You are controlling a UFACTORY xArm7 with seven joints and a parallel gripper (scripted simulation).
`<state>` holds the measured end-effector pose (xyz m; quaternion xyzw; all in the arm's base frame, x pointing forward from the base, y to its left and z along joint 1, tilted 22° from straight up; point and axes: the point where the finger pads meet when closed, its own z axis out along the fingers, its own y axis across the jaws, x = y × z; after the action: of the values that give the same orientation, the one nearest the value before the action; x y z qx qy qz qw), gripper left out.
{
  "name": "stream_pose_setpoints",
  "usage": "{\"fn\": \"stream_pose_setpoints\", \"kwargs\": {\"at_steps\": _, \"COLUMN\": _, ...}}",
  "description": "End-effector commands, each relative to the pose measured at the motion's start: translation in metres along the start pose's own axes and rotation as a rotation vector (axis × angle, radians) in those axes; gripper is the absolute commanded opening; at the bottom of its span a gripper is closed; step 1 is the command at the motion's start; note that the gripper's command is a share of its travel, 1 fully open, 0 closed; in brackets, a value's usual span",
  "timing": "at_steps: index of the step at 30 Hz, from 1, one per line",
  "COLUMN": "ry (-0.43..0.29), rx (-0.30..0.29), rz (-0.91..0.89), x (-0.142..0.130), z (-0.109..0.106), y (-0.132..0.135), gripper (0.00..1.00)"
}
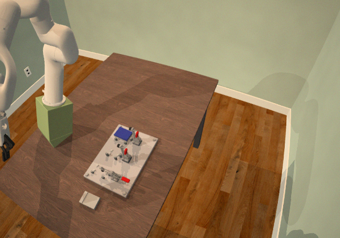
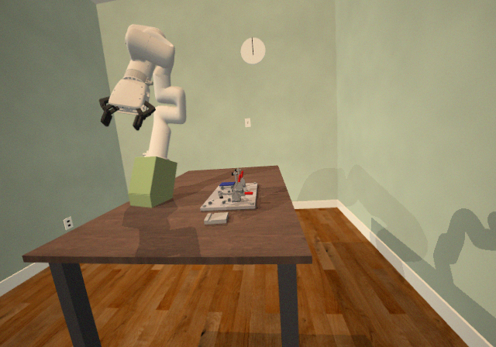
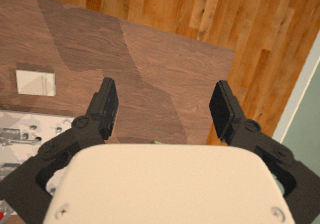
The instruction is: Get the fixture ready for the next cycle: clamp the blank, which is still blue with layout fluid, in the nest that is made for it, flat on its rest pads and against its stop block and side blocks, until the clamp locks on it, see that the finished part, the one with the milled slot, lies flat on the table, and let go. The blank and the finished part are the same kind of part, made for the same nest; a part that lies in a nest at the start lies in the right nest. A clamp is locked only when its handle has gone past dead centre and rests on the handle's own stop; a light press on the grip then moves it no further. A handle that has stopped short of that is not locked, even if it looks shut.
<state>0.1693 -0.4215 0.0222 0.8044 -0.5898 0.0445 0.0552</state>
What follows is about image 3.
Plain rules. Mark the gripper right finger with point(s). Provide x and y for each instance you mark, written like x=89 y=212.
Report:
x=301 y=185

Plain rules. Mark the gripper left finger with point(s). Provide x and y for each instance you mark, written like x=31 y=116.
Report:
x=24 y=189

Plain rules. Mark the white fixture plate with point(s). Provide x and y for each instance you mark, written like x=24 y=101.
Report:
x=46 y=129

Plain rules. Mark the small black block with bolt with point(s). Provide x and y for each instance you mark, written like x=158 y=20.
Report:
x=25 y=135

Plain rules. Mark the toggle clamp with red handle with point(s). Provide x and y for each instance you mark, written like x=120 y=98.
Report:
x=13 y=137
x=5 y=170

